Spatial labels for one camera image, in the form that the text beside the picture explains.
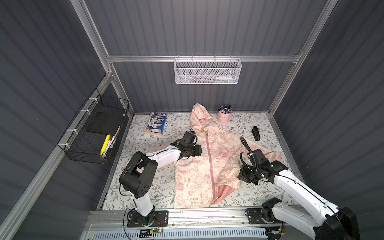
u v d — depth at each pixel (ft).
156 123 3.65
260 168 2.03
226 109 3.45
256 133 3.43
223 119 3.56
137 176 1.54
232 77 2.94
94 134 2.40
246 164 2.37
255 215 2.41
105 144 2.32
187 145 2.38
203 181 2.78
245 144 2.34
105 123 2.53
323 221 1.32
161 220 2.38
